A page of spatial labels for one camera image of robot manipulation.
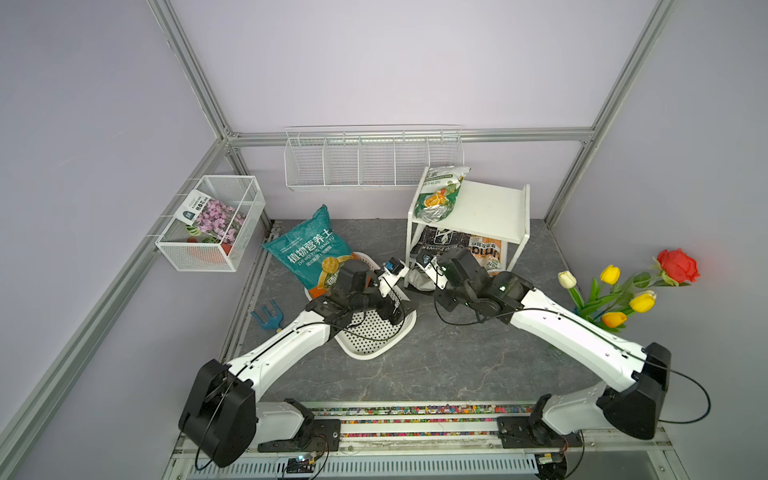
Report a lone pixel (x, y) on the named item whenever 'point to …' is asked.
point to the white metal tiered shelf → (497, 213)
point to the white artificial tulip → (568, 281)
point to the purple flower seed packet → (211, 217)
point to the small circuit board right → (551, 466)
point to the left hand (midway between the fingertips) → (407, 293)
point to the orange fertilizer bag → (488, 252)
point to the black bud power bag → (437, 240)
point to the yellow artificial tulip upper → (610, 274)
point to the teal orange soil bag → (310, 254)
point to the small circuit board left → (301, 464)
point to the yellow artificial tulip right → (643, 303)
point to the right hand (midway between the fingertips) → (439, 277)
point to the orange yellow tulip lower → (614, 319)
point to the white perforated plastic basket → (376, 336)
